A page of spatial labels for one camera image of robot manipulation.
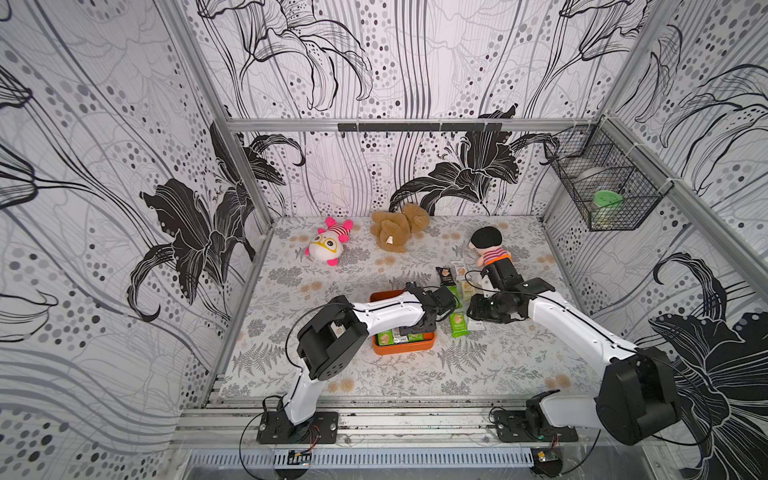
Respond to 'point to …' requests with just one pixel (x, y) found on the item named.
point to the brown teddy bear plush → (392, 230)
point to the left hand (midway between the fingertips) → (417, 329)
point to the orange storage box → (427, 343)
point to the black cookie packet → (446, 278)
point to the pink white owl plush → (327, 245)
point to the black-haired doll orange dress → (486, 244)
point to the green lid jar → (606, 210)
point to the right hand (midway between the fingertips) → (475, 309)
